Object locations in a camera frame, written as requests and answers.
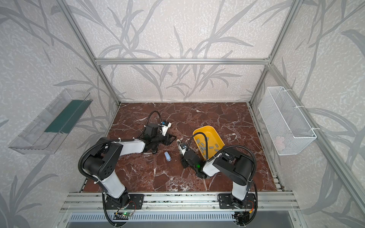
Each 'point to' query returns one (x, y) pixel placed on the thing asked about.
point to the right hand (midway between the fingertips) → (182, 150)
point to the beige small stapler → (178, 142)
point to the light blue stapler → (167, 156)
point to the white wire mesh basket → (287, 129)
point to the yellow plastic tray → (215, 142)
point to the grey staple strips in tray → (202, 148)
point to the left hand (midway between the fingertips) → (176, 132)
